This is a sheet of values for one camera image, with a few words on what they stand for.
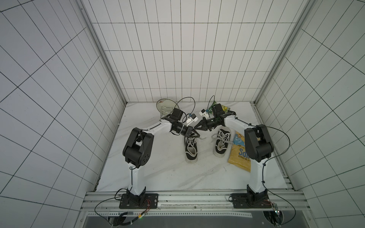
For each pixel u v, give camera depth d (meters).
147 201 0.72
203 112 0.90
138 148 0.51
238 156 0.86
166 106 1.00
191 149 0.88
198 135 0.84
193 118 0.83
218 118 0.79
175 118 0.76
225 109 1.14
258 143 0.54
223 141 0.91
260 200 0.67
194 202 0.74
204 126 0.83
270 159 0.55
